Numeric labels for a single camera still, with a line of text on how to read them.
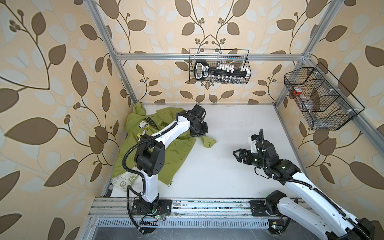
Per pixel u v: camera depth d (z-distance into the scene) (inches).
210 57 35.7
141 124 41.2
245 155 26.8
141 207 27.3
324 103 29.0
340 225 15.6
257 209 28.9
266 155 22.7
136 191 25.7
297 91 31.7
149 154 20.7
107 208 29.9
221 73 33.1
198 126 29.7
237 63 37.0
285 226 27.3
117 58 36.9
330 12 28.5
